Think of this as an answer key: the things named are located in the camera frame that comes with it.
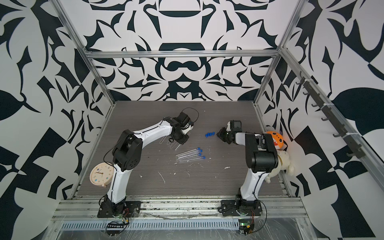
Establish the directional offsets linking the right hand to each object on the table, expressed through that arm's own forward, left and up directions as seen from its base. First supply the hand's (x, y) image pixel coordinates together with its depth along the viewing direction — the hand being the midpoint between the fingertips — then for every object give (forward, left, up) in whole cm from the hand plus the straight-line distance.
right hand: (217, 131), depth 101 cm
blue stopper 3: (-2, +5, -1) cm, 5 cm away
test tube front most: (-18, +10, -1) cm, 21 cm away
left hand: (-5, +23, +2) cm, 24 cm away
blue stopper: (-2, +8, -2) cm, 8 cm away
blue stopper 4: (-1, +3, -1) cm, 3 cm away
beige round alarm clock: (-28, +66, +2) cm, 72 cm away
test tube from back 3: (-12, +26, +1) cm, 29 cm away
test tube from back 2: (-9, +29, -1) cm, 31 cm away
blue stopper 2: (-2, +6, -1) cm, 6 cm away
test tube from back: (-9, +30, -1) cm, 32 cm away
